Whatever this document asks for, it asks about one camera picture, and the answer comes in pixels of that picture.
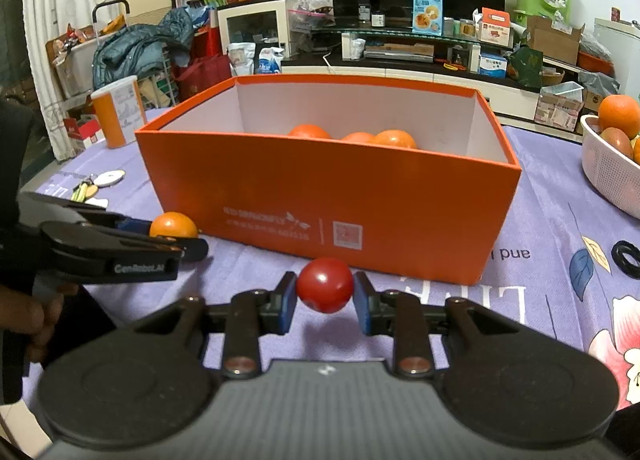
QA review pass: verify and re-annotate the orange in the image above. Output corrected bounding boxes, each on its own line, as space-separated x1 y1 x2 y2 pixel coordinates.
370 130 418 149
149 212 198 238
598 95 640 139
288 124 331 139
342 132 374 144

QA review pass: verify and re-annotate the red cherry tomato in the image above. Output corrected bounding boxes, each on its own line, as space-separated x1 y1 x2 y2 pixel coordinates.
296 258 354 314

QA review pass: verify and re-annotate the orange cardboard box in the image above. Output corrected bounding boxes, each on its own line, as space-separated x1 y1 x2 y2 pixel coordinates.
136 74 522 284

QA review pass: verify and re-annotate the person's left hand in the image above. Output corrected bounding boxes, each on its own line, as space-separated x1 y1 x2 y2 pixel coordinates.
0 284 79 362

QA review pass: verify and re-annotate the orange white milk powder can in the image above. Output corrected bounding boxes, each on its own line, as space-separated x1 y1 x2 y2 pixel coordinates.
90 76 146 149

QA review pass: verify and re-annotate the teal down jacket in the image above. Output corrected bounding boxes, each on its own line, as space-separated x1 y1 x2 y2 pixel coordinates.
92 7 194 90

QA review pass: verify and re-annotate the red gift bag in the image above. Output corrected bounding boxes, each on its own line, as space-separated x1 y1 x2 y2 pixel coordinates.
172 55 231 102

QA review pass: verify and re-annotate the white fruit basket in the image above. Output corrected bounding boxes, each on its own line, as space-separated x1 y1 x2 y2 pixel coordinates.
580 114 640 218

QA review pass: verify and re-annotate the white small cabinet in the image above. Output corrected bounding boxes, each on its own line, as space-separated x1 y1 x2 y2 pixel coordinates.
217 0 293 58

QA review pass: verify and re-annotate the white TV cabinet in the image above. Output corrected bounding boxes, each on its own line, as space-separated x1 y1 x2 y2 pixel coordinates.
284 9 538 123

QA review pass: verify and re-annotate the blue snack bag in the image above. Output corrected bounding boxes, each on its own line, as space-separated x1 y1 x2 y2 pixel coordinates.
411 0 442 36

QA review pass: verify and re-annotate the brown cardboard box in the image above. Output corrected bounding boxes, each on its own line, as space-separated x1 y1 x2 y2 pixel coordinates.
526 16 584 64

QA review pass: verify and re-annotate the red white carton box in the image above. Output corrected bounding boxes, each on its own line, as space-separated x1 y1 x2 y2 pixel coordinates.
480 7 511 47

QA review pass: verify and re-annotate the white chest freezer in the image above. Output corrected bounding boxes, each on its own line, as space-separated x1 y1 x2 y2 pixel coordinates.
594 18 640 99

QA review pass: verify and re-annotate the black rubber ring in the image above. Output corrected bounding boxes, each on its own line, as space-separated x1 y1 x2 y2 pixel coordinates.
610 240 640 280

